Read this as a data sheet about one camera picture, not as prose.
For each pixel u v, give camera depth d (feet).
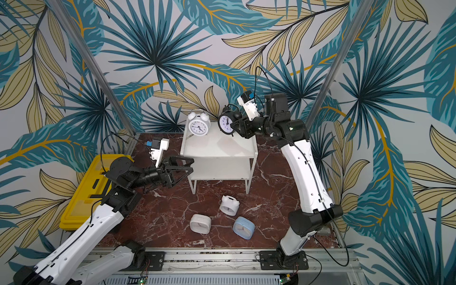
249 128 1.92
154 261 2.40
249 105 1.87
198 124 2.27
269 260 2.41
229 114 2.17
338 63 2.75
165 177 1.66
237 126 2.13
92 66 2.76
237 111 2.14
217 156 2.23
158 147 1.74
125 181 1.62
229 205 2.67
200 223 2.54
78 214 2.29
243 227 2.50
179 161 2.14
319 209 1.36
